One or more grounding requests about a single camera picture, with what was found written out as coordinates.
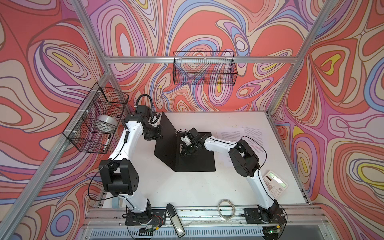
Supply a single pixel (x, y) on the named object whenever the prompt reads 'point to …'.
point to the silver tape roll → (107, 119)
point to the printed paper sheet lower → (255, 133)
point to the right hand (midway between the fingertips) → (182, 157)
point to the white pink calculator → (275, 185)
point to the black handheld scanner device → (175, 220)
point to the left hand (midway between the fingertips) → (164, 134)
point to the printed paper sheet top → (235, 135)
